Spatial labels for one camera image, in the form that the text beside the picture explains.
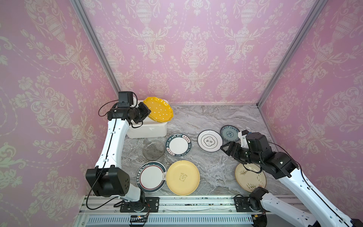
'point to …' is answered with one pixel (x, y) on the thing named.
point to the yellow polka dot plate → (161, 111)
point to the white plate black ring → (210, 141)
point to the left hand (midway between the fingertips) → (151, 110)
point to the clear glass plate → (153, 150)
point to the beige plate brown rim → (250, 177)
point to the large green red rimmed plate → (151, 177)
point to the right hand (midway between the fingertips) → (224, 150)
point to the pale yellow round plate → (183, 178)
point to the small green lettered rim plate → (178, 144)
